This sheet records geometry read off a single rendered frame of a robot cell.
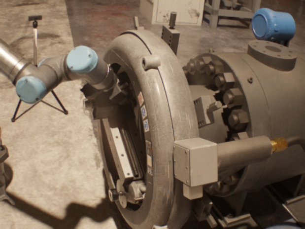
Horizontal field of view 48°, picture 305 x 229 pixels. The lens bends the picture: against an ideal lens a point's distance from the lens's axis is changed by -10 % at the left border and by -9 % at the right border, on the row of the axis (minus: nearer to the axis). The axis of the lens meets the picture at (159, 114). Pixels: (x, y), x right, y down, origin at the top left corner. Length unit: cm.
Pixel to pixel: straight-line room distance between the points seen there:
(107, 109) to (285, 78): 68
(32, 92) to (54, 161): 119
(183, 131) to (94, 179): 115
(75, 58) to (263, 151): 62
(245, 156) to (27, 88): 65
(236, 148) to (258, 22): 86
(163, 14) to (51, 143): 314
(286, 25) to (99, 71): 94
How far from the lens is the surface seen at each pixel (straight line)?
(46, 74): 115
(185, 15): 523
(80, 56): 116
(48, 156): 230
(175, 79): 106
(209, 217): 112
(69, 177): 212
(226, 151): 100
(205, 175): 96
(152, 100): 104
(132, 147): 139
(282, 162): 143
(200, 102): 104
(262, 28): 173
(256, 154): 106
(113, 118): 140
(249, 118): 127
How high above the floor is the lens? 134
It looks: 29 degrees down
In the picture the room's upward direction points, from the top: 6 degrees clockwise
